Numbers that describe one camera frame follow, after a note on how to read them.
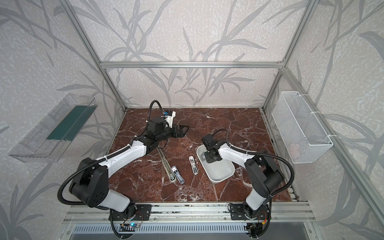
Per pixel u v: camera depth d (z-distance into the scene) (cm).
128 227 72
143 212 73
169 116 75
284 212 75
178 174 85
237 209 75
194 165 89
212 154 65
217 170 87
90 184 43
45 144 63
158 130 66
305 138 60
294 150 73
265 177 45
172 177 83
